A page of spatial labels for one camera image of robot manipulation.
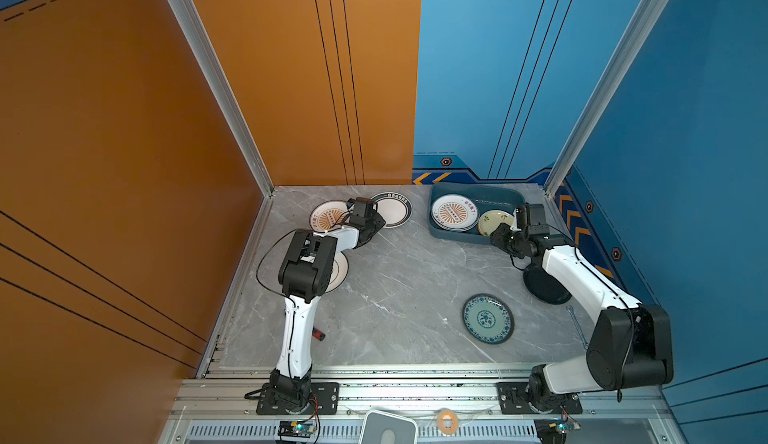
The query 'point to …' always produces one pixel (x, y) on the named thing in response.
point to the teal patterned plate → (488, 318)
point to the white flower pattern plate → (339, 273)
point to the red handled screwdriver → (318, 334)
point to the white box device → (383, 428)
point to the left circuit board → (296, 429)
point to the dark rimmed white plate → (395, 208)
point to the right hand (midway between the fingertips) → (491, 235)
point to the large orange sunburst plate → (454, 212)
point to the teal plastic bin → (486, 197)
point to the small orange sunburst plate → (328, 215)
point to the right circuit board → (563, 427)
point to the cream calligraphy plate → (490, 220)
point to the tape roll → (447, 421)
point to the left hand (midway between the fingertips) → (382, 216)
